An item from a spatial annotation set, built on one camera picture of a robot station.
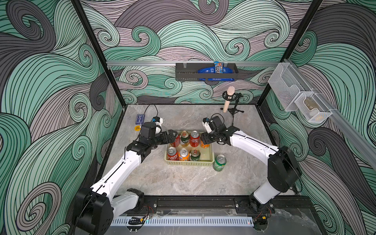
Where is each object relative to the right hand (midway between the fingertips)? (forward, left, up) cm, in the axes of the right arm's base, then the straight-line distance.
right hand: (207, 136), depth 89 cm
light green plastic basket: (-10, 0, -12) cm, 15 cm away
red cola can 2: (-2, +8, 0) cm, 8 cm away
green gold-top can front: (-12, +8, 0) cm, 15 cm away
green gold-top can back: (-1, +14, -1) cm, 14 cm away
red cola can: (-2, +19, -4) cm, 20 cm away
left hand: (-3, +22, +9) cm, 24 cm away
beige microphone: (+21, -15, +18) cm, 32 cm away
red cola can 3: (-12, +22, 0) cm, 25 cm away
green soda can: (-17, -5, 0) cm, 18 cm away
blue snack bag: (+34, -3, +25) cm, 42 cm away
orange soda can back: (-4, +2, -5) cm, 7 cm away
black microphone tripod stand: (+22, -18, +10) cm, 30 cm away
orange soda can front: (-12, +15, 0) cm, 19 cm away
